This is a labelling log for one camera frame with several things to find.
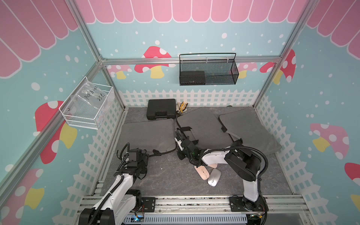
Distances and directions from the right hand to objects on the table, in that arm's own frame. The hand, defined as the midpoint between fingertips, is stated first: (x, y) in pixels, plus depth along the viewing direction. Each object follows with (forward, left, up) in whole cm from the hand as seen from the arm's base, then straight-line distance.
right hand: (177, 148), depth 93 cm
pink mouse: (-12, -23, -1) cm, 26 cm away
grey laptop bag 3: (+19, -52, 0) cm, 55 cm away
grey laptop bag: (+9, +21, +1) cm, 23 cm away
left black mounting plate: (-32, +14, -3) cm, 35 cm away
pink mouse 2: (-16, -16, 0) cm, 22 cm away
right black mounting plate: (-32, -33, -2) cm, 46 cm away
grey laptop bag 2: (+17, -21, 0) cm, 27 cm away
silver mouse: (-19, -22, -1) cm, 29 cm away
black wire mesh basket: (+38, -21, +33) cm, 55 cm away
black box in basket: (+33, -11, +32) cm, 47 cm away
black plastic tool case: (+34, +14, +4) cm, 36 cm away
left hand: (-8, +18, 0) cm, 20 cm away
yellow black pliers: (+39, -3, -1) cm, 39 cm away
